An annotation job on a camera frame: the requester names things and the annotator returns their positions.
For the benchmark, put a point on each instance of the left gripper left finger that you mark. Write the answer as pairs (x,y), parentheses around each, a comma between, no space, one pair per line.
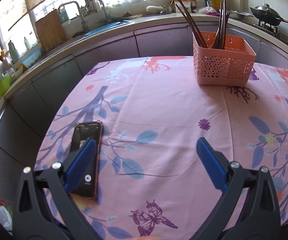
(43,209)

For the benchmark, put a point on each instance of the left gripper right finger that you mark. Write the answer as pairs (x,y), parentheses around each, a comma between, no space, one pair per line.
(260,215)

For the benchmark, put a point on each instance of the brown wooden chopstick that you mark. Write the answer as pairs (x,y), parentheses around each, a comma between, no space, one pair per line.
(225,30)
(220,40)
(219,32)
(215,42)
(196,26)

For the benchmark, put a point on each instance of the person's left hand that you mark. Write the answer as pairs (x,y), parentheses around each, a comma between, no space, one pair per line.
(145,238)

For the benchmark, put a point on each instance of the white plastic bag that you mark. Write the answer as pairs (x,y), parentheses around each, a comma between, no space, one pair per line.
(5,218)

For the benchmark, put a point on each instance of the smartphone with pink case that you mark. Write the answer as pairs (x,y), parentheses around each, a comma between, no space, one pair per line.
(82,174)

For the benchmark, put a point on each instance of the pink floral tablecloth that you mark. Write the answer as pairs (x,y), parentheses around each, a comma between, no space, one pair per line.
(151,181)

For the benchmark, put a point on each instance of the green plastic bowl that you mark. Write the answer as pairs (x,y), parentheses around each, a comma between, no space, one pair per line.
(4,84)

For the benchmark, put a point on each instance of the pink plastic utensil basket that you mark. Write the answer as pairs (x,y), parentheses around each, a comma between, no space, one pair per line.
(229,67)

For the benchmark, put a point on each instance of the wooden cutting board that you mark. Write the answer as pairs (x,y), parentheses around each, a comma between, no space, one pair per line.
(50,32)

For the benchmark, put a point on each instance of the gas stove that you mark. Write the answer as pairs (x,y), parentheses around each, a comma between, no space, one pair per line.
(271,30)

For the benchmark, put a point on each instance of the black wok with lid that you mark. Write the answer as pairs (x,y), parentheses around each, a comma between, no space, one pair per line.
(264,13)

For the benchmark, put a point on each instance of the blue sink mat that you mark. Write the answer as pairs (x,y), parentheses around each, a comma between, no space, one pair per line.
(107,27)

